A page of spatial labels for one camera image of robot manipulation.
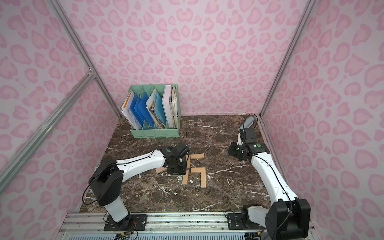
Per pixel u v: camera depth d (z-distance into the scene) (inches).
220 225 28.7
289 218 14.4
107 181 17.8
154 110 37.3
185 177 34.4
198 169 36.3
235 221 28.7
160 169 35.2
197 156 38.4
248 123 43.2
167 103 36.5
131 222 28.1
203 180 33.8
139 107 37.7
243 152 22.7
